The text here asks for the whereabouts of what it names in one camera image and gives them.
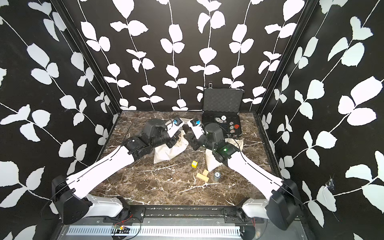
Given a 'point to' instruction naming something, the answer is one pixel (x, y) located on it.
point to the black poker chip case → (223, 106)
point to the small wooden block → (205, 172)
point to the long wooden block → (202, 177)
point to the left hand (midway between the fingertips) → (180, 128)
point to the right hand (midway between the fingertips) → (185, 132)
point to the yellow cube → (194, 164)
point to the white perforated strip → (127, 230)
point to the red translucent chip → (236, 126)
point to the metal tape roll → (217, 176)
